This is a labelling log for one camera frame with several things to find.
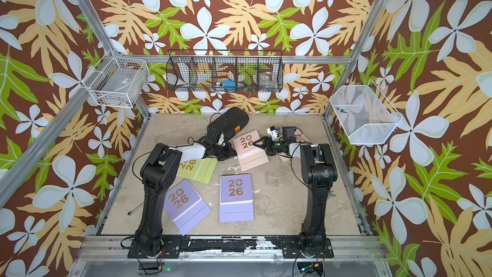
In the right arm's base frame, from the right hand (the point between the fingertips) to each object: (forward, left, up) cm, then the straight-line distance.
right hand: (256, 145), depth 99 cm
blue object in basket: (+20, +14, +23) cm, 34 cm away
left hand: (-1, +9, -4) cm, 10 cm away
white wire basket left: (+15, +64, +30) cm, 72 cm away
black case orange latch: (+13, +16, +2) cm, 21 cm away
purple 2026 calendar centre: (-27, +10, -3) cm, 29 cm away
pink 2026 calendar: (-4, +4, -3) cm, 6 cm away
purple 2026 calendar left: (-30, +33, -5) cm, 45 cm away
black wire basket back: (+29, +16, +26) cm, 42 cm away
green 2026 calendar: (-11, +29, -5) cm, 32 cm away
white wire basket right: (0, -47, +21) cm, 52 cm away
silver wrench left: (-32, +56, -5) cm, 65 cm away
